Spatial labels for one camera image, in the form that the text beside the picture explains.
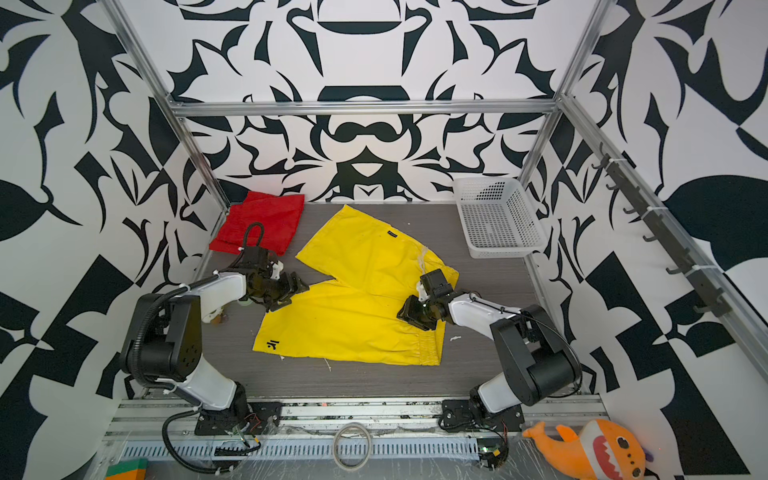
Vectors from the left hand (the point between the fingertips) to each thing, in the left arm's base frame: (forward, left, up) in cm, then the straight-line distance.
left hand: (300, 288), depth 93 cm
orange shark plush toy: (-43, -70, +6) cm, 83 cm away
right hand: (-9, -32, -1) cm, 33 cm away
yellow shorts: (-7, -16, -5) cm, 19 cm away
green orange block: (-43, +32, -1) cm, 54 cm away
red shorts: (+33, +14, -2) cm, 36 cm away
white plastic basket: (+29, -70, -3) cm, 76 cm away
